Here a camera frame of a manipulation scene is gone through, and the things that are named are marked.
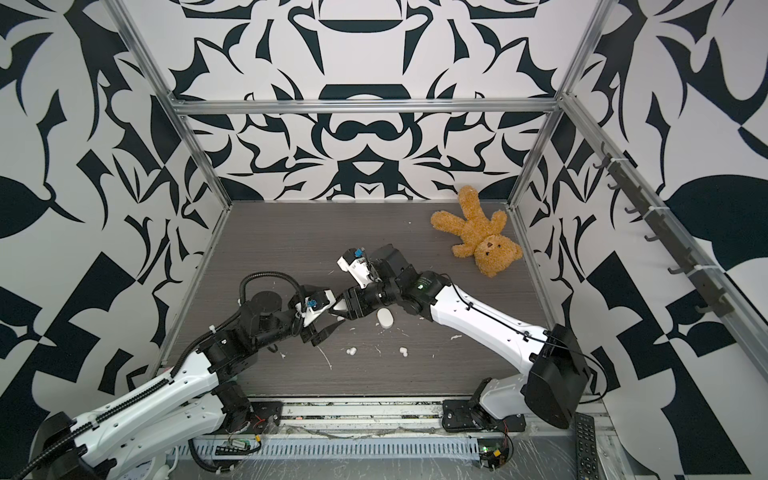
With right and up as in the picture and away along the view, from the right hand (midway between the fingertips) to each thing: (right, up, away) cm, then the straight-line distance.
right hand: (336, 306), depth 69 cm
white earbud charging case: (+11, -7, +18) cm, 23 cm away
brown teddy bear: (+43, +15, +31) cm, 55 cm away
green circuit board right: (+37, -35, +2) cm, 50 cm away
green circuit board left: (-23, -32, -1) cm, 39 cm away
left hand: (-1, +2, +4) cm, 4 cm away
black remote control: (+57, -34, -1) cm, 66 cm away
